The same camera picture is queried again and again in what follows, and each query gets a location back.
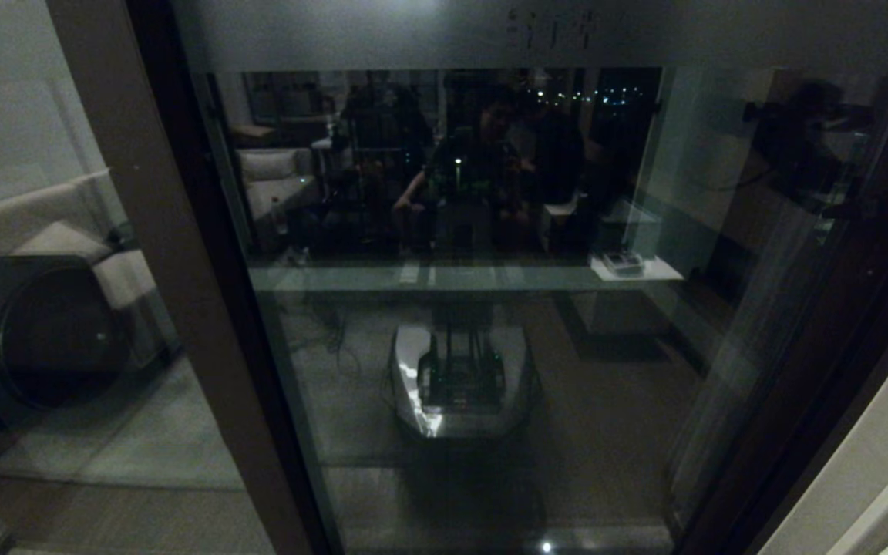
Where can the brown framed sliding glass door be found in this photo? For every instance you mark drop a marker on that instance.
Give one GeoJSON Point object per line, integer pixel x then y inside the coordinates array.
{"type": "Point", "coordinates": [798, 347]}

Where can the grey stone balcony sill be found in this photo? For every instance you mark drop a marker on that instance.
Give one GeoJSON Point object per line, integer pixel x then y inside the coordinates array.
{"type": "Point", "coordinates": [367, 262]}

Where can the dark door jamb frame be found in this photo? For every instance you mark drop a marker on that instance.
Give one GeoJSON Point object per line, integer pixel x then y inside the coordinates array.
{"type": "Point", "coordinates": [860, 432]}

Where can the brown framed fixed glass door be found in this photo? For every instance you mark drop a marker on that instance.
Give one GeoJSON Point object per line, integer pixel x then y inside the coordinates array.
{"type": "Point", "coordinates": [170, 231]}

